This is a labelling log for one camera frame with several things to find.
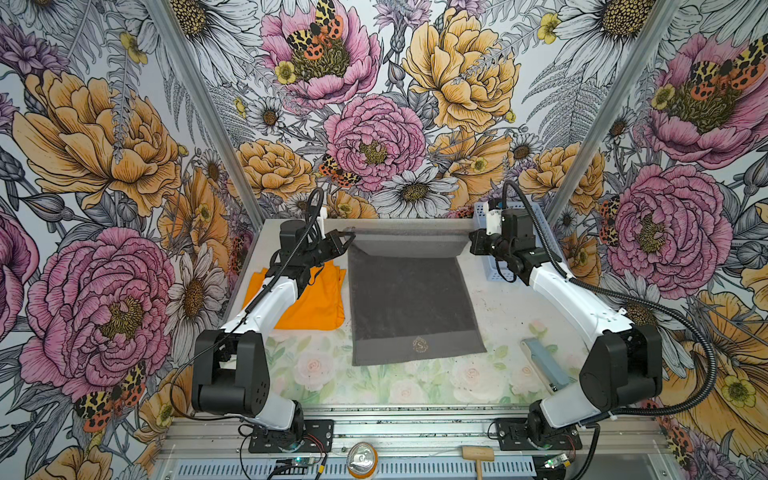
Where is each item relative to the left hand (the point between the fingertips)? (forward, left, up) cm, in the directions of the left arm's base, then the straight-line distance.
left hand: (354, 242), depth 85 cm
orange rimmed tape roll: (-49, -4, -11) cm, 50 cm away
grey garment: (-4, -16, -23) cm, 28 cm away
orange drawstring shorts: (-7, +12, -21) cm, 25 cm away
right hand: (+1, -33, -1) cm, 33 cm away
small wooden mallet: (-48, -30, -20) cm, 60 cm away
